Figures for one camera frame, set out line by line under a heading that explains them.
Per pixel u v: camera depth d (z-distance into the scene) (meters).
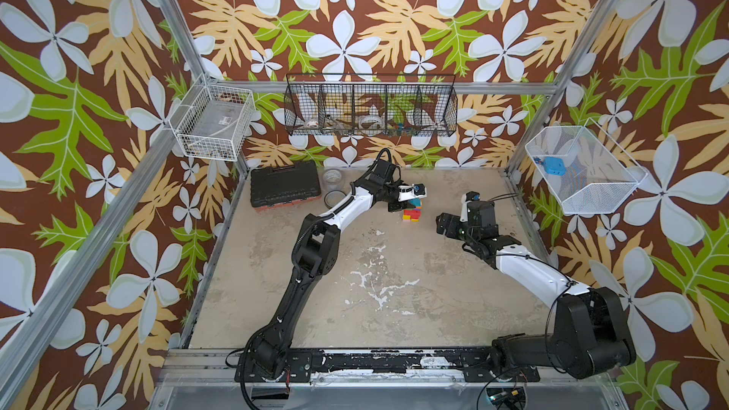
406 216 1.01
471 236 0.68
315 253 0.63
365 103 0.97
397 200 0.90
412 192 0.86
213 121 0.86
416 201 0.95
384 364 0.75
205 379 0.73
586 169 0.82
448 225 0.80
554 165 0.87
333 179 1.17
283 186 1.08
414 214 1.01
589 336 0.42
